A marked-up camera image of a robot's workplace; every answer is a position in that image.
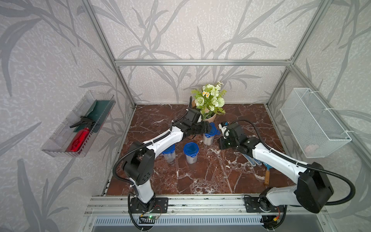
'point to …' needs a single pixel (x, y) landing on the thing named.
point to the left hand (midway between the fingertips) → (209, 128)
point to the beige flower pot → (210, 119)
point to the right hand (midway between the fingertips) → (217, 139)
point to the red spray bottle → (78, 140)
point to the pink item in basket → (309, 148)
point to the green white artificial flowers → (209, 99)
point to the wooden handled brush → (266, 179)
